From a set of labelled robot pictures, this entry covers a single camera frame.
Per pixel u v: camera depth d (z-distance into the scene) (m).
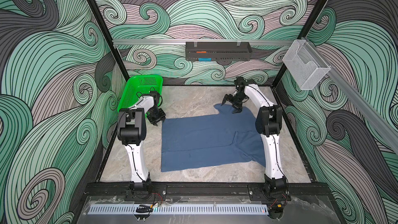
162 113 0.91
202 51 0.95
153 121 0.88
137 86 1.17
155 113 0.85
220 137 0.92
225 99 0.93
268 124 0.65
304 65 0.78
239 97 0.87
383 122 0.52
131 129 0.55
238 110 0.93
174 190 0.75
